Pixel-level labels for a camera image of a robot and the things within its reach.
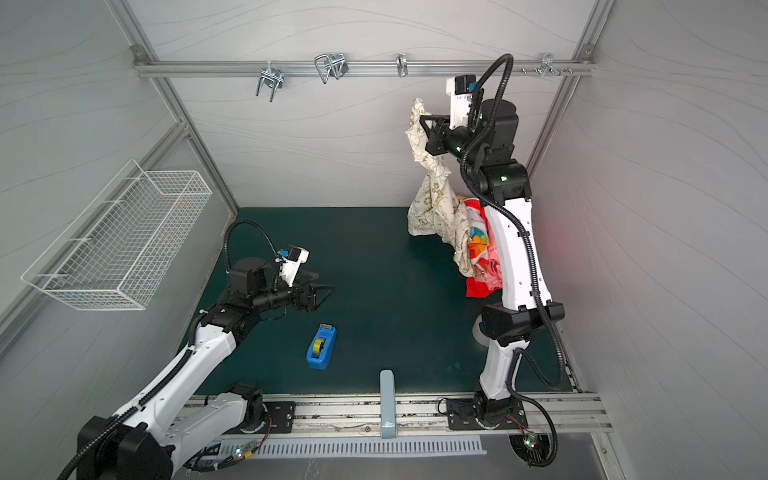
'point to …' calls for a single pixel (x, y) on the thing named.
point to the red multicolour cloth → (484, 251)
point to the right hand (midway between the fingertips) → (428, 106)
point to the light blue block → (388, 403)
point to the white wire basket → (122, 249)
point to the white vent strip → (238, 448)
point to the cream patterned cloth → (437, 206)
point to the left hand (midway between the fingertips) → (329, 277)
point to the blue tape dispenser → (322, 347)
